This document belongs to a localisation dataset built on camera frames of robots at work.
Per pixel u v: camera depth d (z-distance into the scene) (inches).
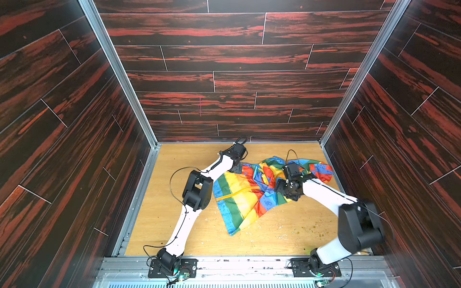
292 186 26.3
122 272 28.9
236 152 34.0
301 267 28.8
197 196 25.0
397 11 26.2
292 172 28.5
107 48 30.1
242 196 36.7
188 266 29.0
